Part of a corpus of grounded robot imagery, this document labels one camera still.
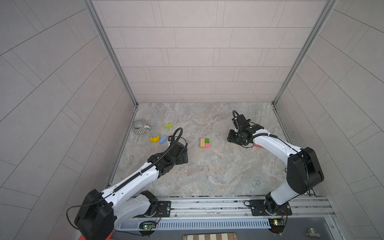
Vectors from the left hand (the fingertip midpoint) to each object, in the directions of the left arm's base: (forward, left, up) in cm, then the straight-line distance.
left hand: (183, 153), depth 83 cm
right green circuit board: (-32, -45, -7) cm, 56 cm away
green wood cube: (+12, -14, -7) cm, 20 cm away
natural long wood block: (+9, -11, -4) cm, 14 cm away
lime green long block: (+23, +13, -7) cm, 28 cm away
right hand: (+9, -26, 0) cm, 28 cm away
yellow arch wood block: (+12, +20, -5) cm, 24 cm away
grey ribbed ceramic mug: (+20, +31, -4) cm, 38 cm away
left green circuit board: (-33, +14, -3) cm, 36 cm away
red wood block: (-7, -33, +24) cm, 41 cm away
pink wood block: (+8, -14, -6) cm, 17 cm away
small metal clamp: (-35, -58, -4) cm, 68 cm away
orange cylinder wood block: (+2, +5, +17) cm, 18 cm away
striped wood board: (-36, -19, -4) cm, 41 cm away
